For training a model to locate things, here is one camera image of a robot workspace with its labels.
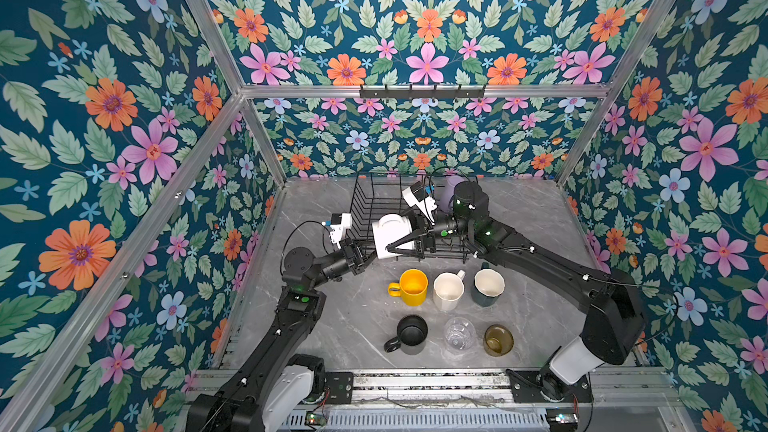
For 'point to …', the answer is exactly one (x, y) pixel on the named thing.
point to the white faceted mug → (447, 290)
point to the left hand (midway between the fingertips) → (388, 244)
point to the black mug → (412, 334)
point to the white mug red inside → (389, 229)
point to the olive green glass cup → (498, 340)
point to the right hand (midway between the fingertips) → (390, 234)
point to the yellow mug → (412, 288)
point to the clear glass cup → (459, 334)
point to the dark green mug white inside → (488, 285)
